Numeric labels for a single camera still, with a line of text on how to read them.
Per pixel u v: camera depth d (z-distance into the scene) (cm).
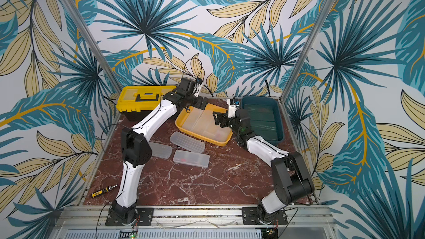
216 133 98
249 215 73
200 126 103
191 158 90
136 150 54
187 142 96
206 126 103
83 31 82
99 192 78
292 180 45
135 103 94
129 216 65
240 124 67
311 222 76
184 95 71
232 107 76
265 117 108
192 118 107
